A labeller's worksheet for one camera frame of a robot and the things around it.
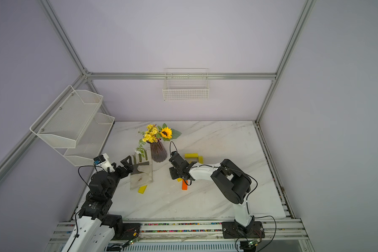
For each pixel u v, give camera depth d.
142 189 0.86
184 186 0.88
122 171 0.67
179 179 0.89
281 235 0.73
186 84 0.95
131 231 0.74
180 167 0.73
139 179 0.90
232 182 0.50
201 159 0.98
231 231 0.73
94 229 0.51
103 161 0.64
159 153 0.91
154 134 0.80
